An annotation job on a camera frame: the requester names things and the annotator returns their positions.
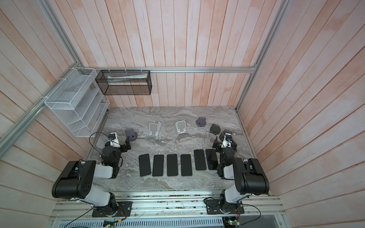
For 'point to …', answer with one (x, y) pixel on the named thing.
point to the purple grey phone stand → (201, 121)
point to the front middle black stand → (227, 131)
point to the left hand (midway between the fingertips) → (122, 139)
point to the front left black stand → (131, 135)
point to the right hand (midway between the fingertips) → (224, 137)
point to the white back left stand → (154, 128)
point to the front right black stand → (215, 129)
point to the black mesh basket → (125, 82)
